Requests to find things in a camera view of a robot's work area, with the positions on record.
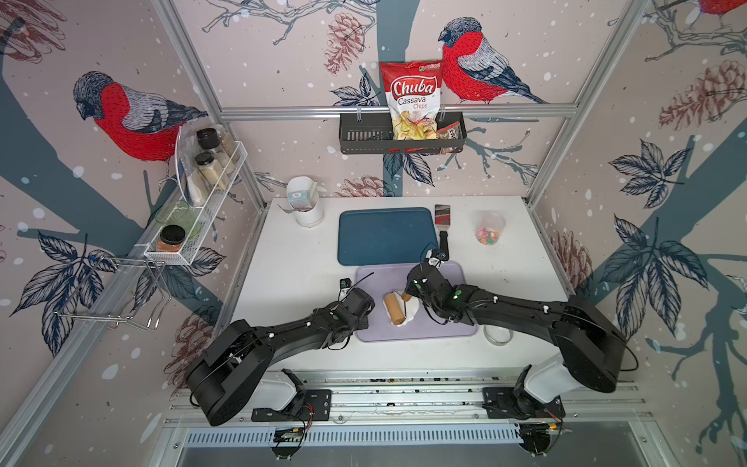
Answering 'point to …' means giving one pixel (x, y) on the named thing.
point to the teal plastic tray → (385, 236)
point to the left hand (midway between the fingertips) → (365, 311)
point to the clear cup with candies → (489, 227)
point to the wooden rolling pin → (394, 308)
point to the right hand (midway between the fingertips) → (408, 278)
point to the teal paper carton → (301, 199)
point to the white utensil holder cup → (306, 217)
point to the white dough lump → (409, 307)
